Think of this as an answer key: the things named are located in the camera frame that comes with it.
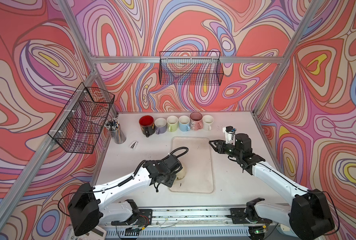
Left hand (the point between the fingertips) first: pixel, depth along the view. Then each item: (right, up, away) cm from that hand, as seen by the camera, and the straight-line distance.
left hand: (172, 178), depth 79 cm
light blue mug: (+7, +31, +23) cm, 39 cm away
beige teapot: (+5, +2, 0) cm, 5 cm away
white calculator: (-34, -21, -12) cm, 41 cm away
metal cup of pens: (-36, +28, +11) cm, 47 cm away
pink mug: (+15, +32, +22) cm, 42 cm away
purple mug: (-10, +29, +27) cm, 40 cm away
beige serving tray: (+15, -2, +7) cm, 17 cm away
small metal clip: (-27, +16, +19) cm, 37 cm away
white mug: (+24, +31, +23) cm, 45 cm away
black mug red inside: (-18, +29, +20) cm, 40 cm away
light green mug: (-1, +30, +23) cm, 38 cm away
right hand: (+22, +17, +4) cm, 28 cm away
